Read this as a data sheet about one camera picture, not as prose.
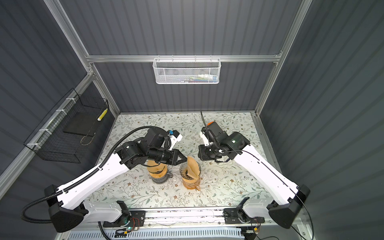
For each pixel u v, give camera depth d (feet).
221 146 1.56
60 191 1.28
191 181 2.48
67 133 2.37
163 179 2.72
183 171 2.47
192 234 2.53
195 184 2.65
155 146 1.70
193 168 2.35
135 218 2.38
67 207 1.30
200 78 3.02
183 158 2.15
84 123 2.48
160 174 2.56
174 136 2.02
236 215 2.20
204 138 1.83
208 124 3.64
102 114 2.70
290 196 1.26
